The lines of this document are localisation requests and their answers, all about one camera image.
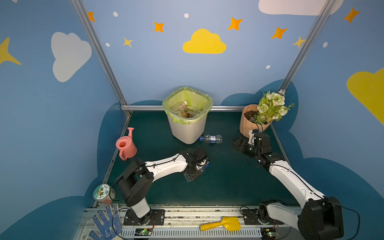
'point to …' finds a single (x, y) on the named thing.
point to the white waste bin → (188, 133)
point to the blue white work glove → (109, 227)
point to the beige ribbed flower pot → (246, 124)
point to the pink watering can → (126, 146)
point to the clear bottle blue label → (187, 177)
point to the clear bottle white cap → (179, 106)
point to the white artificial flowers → (271, 107)
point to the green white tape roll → (102, 192)
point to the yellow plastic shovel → (232, 223)
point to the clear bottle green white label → (192, 110)
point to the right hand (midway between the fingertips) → (238, 141)
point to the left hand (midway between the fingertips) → (196, 172)
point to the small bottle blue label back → (211, 139)
